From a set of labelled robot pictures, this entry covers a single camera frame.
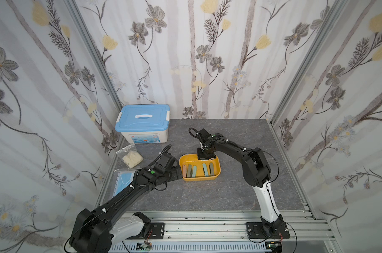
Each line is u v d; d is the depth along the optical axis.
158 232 0.74
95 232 0.39
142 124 0.96
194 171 0.93
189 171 0.94
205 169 0.95
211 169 0.95
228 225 0.78
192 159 0.99
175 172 0.73
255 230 0.73
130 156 0.98
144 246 0.70
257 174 0.56
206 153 0.85
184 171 0.93
